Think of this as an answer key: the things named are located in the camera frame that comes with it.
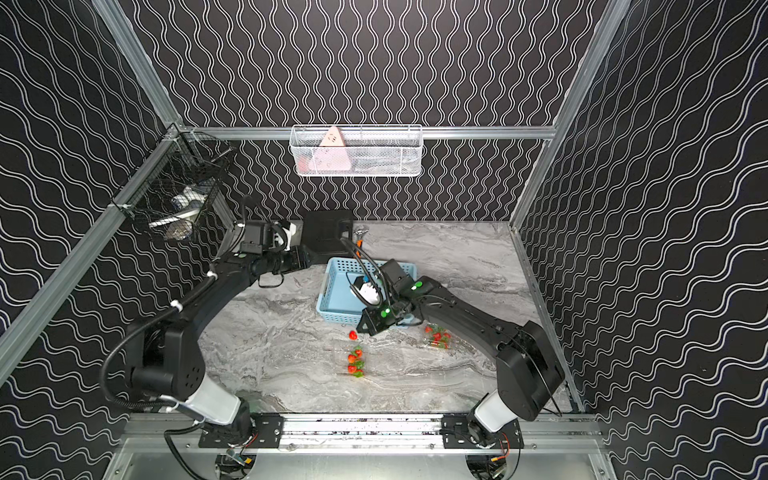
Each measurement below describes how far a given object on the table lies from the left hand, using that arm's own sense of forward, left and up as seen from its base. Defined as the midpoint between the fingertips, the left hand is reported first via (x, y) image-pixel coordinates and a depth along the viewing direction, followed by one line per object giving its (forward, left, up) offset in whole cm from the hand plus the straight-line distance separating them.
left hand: (310, 252), depth 87 cm
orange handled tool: (+21, -11, -18) cm, 30 cm away
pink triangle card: (+25, -4, +17) cm, 30 cm away
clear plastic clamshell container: (-17, -45, -19) cm, 52 cm away
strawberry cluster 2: (-16, -40, -17) cm, 46 cm away
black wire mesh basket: (+15, +46, +8) cm, 49 cm away
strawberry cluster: (-21, -15, -7) cm, 27 cm away
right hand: (-20, -17, -5) cm, 26 cm away
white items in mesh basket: (-4, +29, +13) cm, 33 cm away
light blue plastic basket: (-5, -6, -18) cm, 20 cm away
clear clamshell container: (-22, -21, -19) cm, 36 cm away
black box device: (+20, +2, -13) cm, 24 cm away
